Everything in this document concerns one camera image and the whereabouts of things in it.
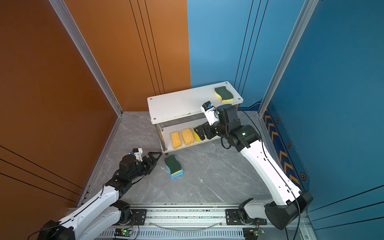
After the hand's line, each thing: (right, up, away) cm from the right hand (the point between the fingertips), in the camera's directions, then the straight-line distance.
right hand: (202, 123), depth 70 cm
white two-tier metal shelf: (-13, +4, +3) cm, 14 cm away
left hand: (-23, -18, +12) cm, 32 cm away
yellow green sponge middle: (-17, -24, +18) cm, 35 cm away
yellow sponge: (-3, -8, +25) cm, 27 cm away
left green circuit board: (-38, -52, +1) cm, 64 cm away
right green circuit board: (+23, -52, +1) cm, 57 cm away
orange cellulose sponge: (-16, -10, +23) cm, 30 cm away
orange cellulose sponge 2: (-8, -8, +25) cm, 27 cm away
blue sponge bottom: (-16, -30, +16) cm, 37 cm away
